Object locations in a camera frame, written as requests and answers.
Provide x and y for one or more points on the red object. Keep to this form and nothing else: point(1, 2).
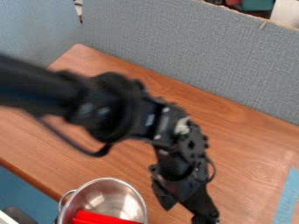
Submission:
point(85, 217)

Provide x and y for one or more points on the metal pot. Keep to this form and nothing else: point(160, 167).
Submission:
point(108, 196)

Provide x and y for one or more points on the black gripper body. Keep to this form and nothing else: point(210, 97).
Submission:
point(189, 192)

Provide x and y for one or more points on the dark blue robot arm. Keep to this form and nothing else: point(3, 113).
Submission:
point(114, 108)

